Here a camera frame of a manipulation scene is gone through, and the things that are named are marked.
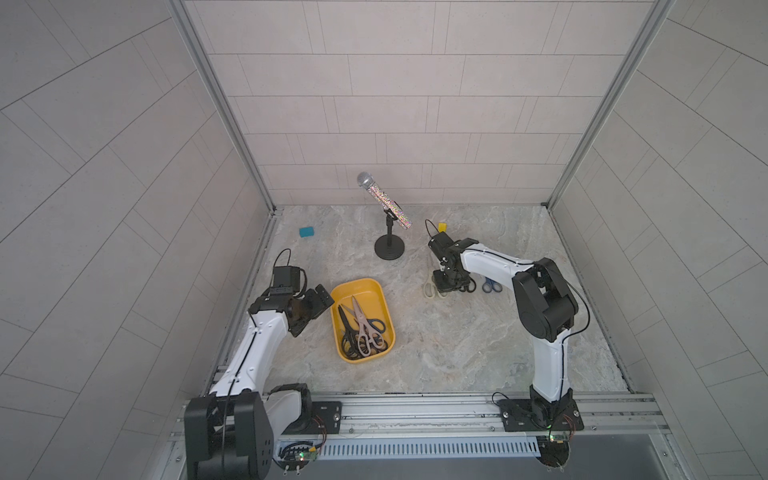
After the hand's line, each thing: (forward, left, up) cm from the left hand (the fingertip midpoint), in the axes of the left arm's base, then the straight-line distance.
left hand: (326, 302), depth 85 cm
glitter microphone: (+27, -11, +23) cm, 37 cm away
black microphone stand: (+23, -18, -4) cm, 29 cm away
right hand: (+9, -36, -7) cm, 38 cm away
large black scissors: (-10, -10, -3) cm, 15 cm away
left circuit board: (-35, +2, -4) cm, 35 cm away
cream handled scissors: (+6, -31, -4) cm, 31 cm away
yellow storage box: (-3, -10, -5) cm, 12 cm away
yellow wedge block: (+32, -37, -3) cm, 49 cm away
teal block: (+31, +13, -5) cm, 34 cm away
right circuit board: (-34, -56, -4) cm, 65 cm away
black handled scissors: (+7, -42, -5) cm, 43 cm away
